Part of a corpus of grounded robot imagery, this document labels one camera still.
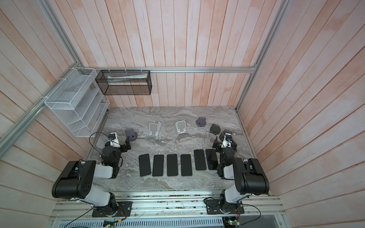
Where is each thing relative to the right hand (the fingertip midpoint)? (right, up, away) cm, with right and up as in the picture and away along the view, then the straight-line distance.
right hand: (224, 137), depth 90 cm
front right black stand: (-3, +5, +13) cm, 14 cm away
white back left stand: (-49, +5, +19) cm, 53 cm away
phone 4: (-16, -15, +1) cm, 22 cm away
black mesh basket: (-70, +40, +13) cm, 82 cm away
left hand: (-67, -1, +1) cm, 67 cm away
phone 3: (-25, -20, -2) cm, 32 cm away
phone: (-52, -18, -1) cm, 55 cm away
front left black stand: (-63, +1, +8) cm, 64 cm away
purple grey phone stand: (-12, +10, +18) cm, 24 cm away
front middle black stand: (+4, +4, +7) cm, 9 cm away
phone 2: (-44, -19, +1) cm, 48 cm away
